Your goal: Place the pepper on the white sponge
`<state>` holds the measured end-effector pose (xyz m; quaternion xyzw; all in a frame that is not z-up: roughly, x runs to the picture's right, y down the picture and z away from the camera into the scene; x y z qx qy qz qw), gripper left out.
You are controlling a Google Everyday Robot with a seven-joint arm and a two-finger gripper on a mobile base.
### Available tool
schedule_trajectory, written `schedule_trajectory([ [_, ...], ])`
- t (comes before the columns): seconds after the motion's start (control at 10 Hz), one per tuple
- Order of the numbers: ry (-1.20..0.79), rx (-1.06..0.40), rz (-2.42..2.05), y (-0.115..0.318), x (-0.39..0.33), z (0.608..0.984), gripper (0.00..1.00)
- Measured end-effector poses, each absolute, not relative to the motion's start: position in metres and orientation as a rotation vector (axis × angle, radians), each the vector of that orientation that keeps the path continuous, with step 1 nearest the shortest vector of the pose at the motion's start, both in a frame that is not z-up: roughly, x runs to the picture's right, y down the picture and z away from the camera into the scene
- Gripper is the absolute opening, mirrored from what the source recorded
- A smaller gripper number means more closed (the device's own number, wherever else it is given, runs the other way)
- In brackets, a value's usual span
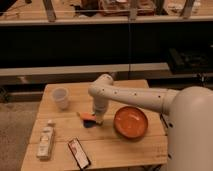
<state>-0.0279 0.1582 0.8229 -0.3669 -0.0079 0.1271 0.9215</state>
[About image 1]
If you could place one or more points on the black red flat box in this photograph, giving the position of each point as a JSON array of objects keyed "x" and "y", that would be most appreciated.
[{"x": 79, "y": 154}]

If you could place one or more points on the orange bowl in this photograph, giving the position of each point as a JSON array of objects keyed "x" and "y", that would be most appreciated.
[{"x": 130, "y": 122}]

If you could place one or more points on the metal shelf rack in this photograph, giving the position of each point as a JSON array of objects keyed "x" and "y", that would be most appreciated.
[{"x": 69, "y": 37}]

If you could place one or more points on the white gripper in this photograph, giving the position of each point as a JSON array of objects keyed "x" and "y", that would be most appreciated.
[{"x": 100, "y": 107}]

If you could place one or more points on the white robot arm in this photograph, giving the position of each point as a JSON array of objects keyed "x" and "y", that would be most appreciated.
[{"x": 190, "y": 113}]

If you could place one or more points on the clear plastic cup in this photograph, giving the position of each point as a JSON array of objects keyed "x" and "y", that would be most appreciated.
[{"x": 60, "y": 97}]

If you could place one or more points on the orange pepper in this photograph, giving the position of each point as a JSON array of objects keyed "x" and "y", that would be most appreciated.
[{"x": 87, "y": 116}]

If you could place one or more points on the wooden table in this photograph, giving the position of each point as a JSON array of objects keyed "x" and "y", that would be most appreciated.
[{"x": 103, "y": 146}]

